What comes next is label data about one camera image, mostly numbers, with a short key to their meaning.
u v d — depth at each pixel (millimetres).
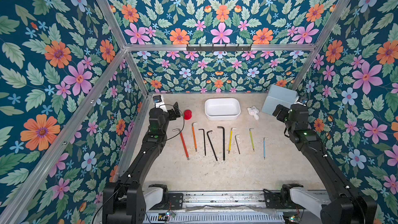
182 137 958
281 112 705
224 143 932
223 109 1097
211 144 930
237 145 929
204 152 904
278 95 996
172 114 732
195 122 1035
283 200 670
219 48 933
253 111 1045
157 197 600
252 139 959
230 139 958
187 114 1053
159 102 676
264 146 927
